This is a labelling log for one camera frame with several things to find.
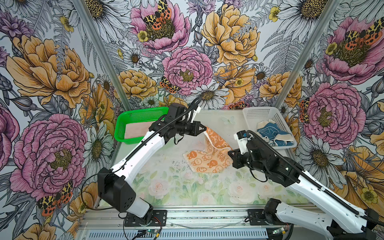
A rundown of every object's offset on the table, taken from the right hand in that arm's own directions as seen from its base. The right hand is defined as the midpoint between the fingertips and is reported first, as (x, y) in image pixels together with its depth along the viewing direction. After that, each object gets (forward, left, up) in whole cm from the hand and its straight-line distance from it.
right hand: (230, 158), depth 69 cm
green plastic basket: (+51, +61, -22) cm, 83 cm away
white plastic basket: (+52, -30, -26) cm, 65 cm away
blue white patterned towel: (+31, -36, -20) cm, 51 cm away
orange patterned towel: (+12, +3, -23) cm, 27 cm away
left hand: (+12, +11, +4) cm, 17 cm away
